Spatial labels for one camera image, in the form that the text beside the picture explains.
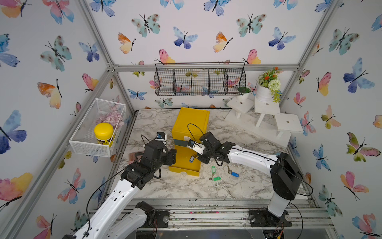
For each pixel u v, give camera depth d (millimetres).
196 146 744
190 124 659
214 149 659
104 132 642
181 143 860
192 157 942
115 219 433
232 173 890
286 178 455
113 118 690
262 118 1019
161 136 632
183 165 903
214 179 867
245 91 1019
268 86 845
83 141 586
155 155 510
